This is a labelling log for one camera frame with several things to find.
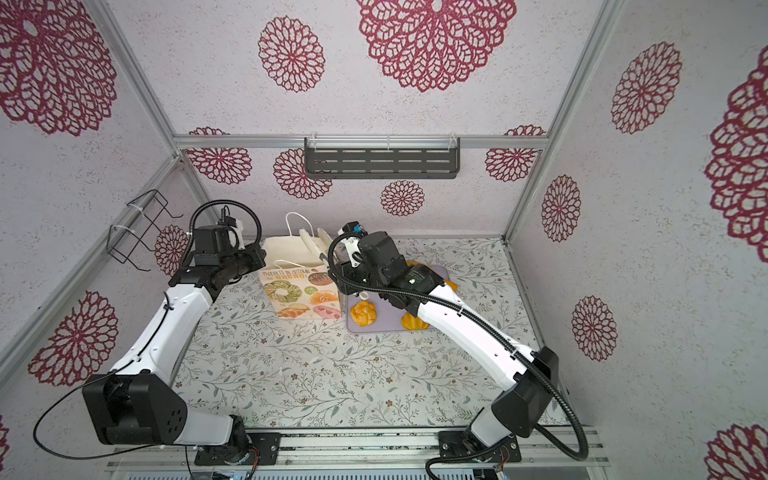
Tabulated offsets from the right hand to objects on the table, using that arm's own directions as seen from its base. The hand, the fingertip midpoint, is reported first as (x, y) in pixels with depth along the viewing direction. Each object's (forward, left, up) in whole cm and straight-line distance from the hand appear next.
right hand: (336, 263), depth 70 cm
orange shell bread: (+2, -19, -30) cm, 35 cm away
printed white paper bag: (+4, +14, -15) cm, 21 cm away
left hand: (+9, +22, -8) cm, 26 cm away
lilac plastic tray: (+4, -12, -30) cm, 33 cm away
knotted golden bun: (+5, -4, -29) cm, 30 cm away
